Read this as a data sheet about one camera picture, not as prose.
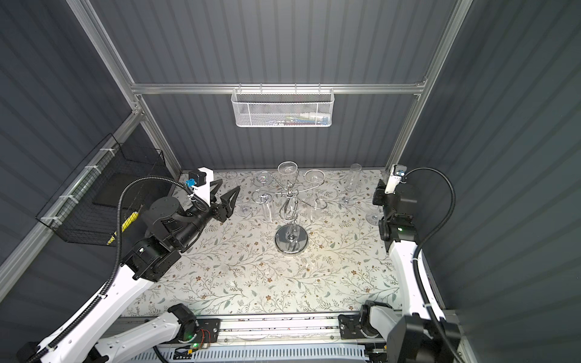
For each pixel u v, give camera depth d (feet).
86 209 2.27
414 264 1.54
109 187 2.51
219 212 1.78
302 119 2.99
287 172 2.57
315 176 2.48
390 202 2.19
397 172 2.07
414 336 1.24
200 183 1.67
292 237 3.03
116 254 1.44
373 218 2.89
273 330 2.47
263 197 2.64
